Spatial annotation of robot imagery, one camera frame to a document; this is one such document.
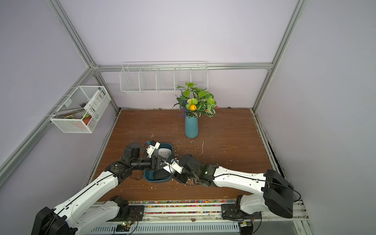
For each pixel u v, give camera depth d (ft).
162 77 3.28
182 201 2.59
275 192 1.34
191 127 3.15
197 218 2.38
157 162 2.19
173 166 2.15
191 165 1.84
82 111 2.48
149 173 2.82
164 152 2.93
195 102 2.43
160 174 2.85
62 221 1.30
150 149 2.32
